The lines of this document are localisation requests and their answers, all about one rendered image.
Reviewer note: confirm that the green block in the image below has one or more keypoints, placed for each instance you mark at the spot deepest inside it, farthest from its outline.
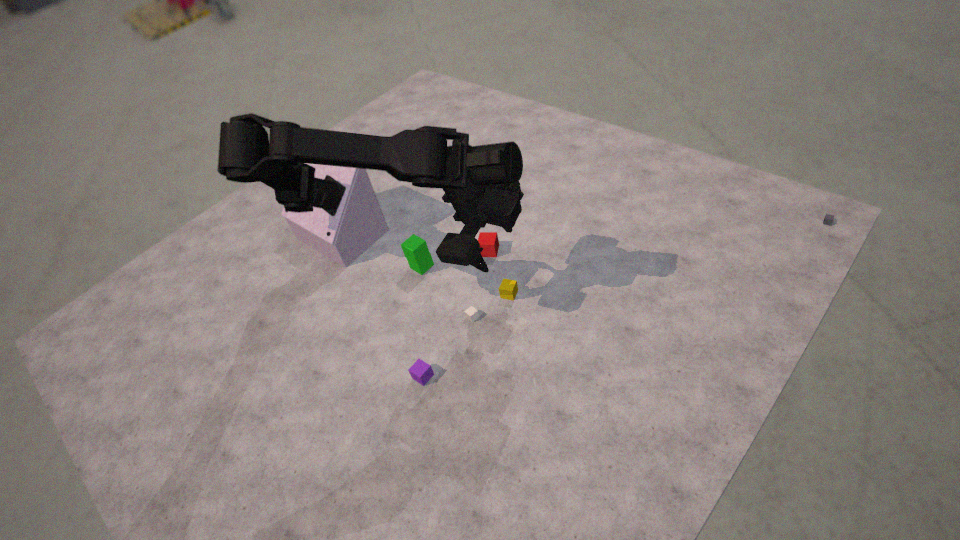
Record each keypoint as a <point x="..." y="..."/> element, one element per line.
<point x="415" y="248"/>
<point x="424" y="265"/>

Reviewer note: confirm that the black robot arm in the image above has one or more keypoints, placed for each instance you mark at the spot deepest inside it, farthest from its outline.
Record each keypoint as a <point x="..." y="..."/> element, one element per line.
<point x="420" y="156"/>

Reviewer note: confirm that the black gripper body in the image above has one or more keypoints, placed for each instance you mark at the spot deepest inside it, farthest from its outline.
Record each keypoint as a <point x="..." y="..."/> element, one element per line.
<point x="462" y="248"/>

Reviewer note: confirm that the yellow block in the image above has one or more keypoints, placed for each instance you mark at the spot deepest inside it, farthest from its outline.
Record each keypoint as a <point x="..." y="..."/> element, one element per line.
<point x="508" y="289"/>

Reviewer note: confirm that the red block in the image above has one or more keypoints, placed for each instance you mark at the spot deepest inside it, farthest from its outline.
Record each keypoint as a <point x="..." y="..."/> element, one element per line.
<point x="490" y="244"/>

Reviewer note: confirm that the purple cube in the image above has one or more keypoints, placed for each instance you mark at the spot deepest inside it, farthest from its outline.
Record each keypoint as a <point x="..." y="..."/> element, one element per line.
<point x="421" y="372"/>

